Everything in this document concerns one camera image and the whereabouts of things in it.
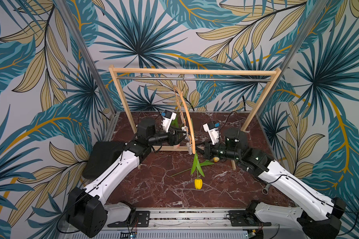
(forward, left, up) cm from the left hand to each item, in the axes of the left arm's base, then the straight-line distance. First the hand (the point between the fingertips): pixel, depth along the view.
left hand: (185, 134), depth 69 cm
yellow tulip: (-19, -6, -8) cm, 22 cm away
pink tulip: (+3, +4, -16) cm, 17 cm away
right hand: (-7, -3, 0) cm, 7 cm away
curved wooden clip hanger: (+39, -5, -29) cm, 49 cm away
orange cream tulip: (0, -14, -30) cm, 33 cm away
